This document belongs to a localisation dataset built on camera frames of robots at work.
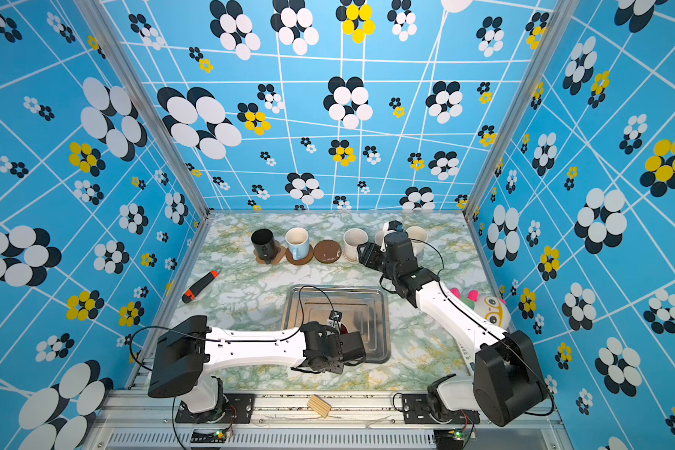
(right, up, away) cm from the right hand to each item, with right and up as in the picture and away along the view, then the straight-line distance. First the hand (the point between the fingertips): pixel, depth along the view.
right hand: (366, 249), depth 84 cm
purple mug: (+6, +4, +18) cm, 19 cm away
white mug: (-3, +3, +21) cm, 21 cm away
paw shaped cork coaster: (-31, -3, +22) cm, 39 cm away
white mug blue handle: (-24, +3, +18) cm, 30 cm away
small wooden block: (-13, -41, -10) cm, 44 cm away
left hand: (-8, -31, -6) cm, 33 cm away
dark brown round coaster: (-23, -6, +19) cm, 30 cm away
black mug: (-35, 0, +15) cm, 38 cm away
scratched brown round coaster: (-13, -2, +22) cm, 26 cm away
